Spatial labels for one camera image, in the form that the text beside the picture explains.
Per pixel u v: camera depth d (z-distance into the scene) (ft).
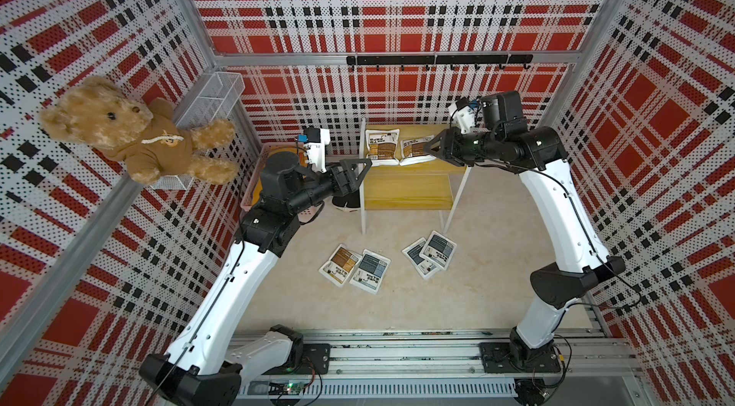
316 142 1.83
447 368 2.42
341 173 1.78
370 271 2.90
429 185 3.04
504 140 1.62
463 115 2.02
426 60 2.95
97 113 1.58
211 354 1.22
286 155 1.57
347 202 3.15
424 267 2.95
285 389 2.27
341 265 2.91
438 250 3.03
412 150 2.41
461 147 1.91
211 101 2.83
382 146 2.46
